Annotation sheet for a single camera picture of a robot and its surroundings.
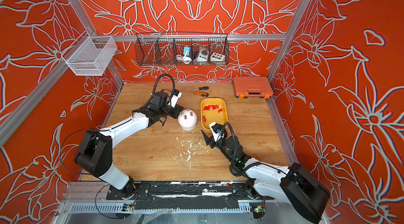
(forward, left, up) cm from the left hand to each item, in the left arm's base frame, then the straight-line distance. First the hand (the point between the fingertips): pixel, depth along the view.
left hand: (183, 106), depth 88 cm
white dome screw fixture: (-5, -3, -4) cm, 7 cm away
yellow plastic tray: (+9, -18, -14) cm, 24 cm away
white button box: (+28, -17, +15) cm, 36 cm away
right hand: (-13, -14, +2) cm, 19 cm away
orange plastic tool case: (+32, -48, -13) cm, 59 cm away
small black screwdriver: (+29, -8, -14) cm, 33 cm away
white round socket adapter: (+26, -10, +18) cm, 33 cm away
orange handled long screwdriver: (+21, -10, -12) cm, 26 cm away
